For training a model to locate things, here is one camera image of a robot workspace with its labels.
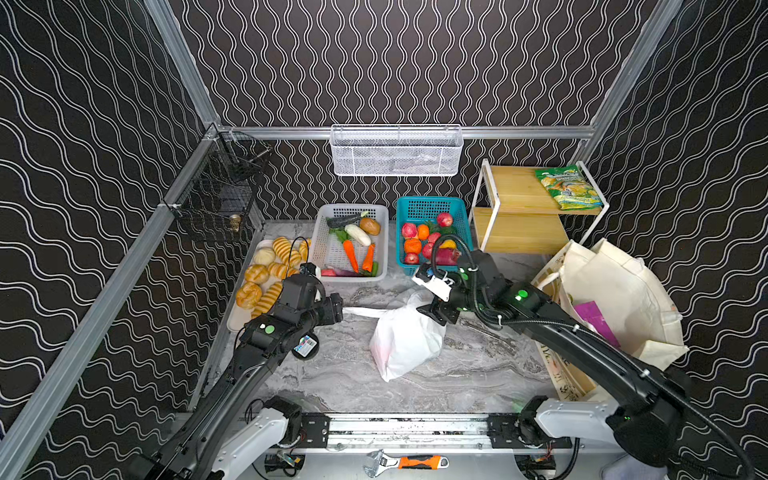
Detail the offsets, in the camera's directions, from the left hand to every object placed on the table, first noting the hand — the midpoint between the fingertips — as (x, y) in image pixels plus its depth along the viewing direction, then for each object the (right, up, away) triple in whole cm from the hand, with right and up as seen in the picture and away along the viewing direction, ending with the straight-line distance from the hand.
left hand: (338, 302), depth 76 cm
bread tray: (-28, +9, +31) cm, 43 cm away
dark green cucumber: (-5, +25, +37) cm, 45 cm away
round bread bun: (-31, -1, +19) cm, 37 cm away
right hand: (+22, +2, -1) cm, 22 cm away
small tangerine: (+26, +20, +35) cm, 48 cm away
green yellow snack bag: (+61, +30, +4) cm, 68 cm away
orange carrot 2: (+6, +9, +28) cm, 30 cm away
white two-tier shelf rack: (+47, +24, +4) cm, 54 cm away
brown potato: (+6, +23, +37) cm, 44 cm away
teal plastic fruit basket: (+30, +21, +35) cm, 50 cm away
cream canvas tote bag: (+75, -3, -1) cm, 75 cm away
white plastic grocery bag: (+17, -10, +3) cm, 20 cm away
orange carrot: (-2, +15, +34) cm, 38 cm away
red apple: (+20, +21, +31) cm, 42 cm away
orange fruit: (+22, +15, +34) cm, 43 cm away
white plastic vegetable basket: (-9, +13, +34) cm, 38 cm away
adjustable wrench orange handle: (+10, -37, -5) cm, 39 cm away
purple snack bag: (+66, -4, +3) cm, 66 cm away
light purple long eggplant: (-2, +6, +26) cm, 27 cm away
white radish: (+2, +19, +35) cm, 40 cm away
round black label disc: (-11, -15, +12) cm, 22 cm away
